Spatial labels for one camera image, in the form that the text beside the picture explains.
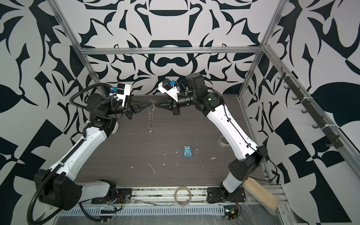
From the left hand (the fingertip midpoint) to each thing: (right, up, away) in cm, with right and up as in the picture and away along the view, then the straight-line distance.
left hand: (152, 99), depth 57 cm
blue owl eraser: (+16, -30, +32) cm, 47 cm away
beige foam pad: (+53, -47, +16) cm, 72 cm away
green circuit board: (+37, -55, +14) cm, 68 cm away
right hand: (+2, -2, +2) cm, 3 cm away
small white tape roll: (+38, -24, +33) cm, 56 cm away
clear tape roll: (+13, -50, +19) cm, 55 cm away
